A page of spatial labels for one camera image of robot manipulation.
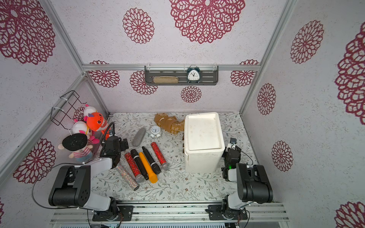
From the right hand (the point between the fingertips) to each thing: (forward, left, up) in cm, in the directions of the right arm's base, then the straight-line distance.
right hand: (228, 142), depth 91 cm
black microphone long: (-8, +60, -5) cm, 60 cm away
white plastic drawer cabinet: (-11, +17, +14) cm, 25 cm away
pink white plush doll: (+1, +90, +13) cm, 91 cm away
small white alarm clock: (+11, +49, -4) cm, 51 cm away
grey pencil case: (+8, +62, -6) cm, 63 cm away
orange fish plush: (+7, +84, +12) cm, 86 cm away
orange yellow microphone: (-22, +46, -5) cm, 51 cm away
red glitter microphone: (-14, +40, -5) cm, 43 cm away
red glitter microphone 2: (-18, +58, -5) cm, 61 cm away
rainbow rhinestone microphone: (-25, +59, -5) cm, 64 cm away
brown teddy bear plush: (+15, +39, 0) cm, 42 cm away
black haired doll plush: (-11, +85, +14) cm, 87 cm away
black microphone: (-16, +45, -6) cm, 48 cm away
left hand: (-1, +72, 0) cm, 72 cm away
